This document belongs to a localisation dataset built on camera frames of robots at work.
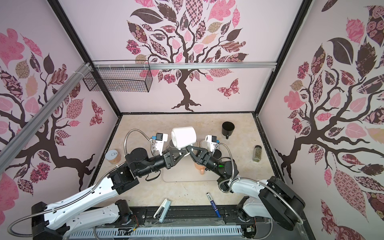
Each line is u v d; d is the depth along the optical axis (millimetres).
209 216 745
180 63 944
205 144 670
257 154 924
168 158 547
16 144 516
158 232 697
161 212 727
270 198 427
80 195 443
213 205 759
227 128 1017
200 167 856
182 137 621
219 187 619
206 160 591
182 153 610
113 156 899
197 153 638
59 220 401
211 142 651
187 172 847
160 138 581
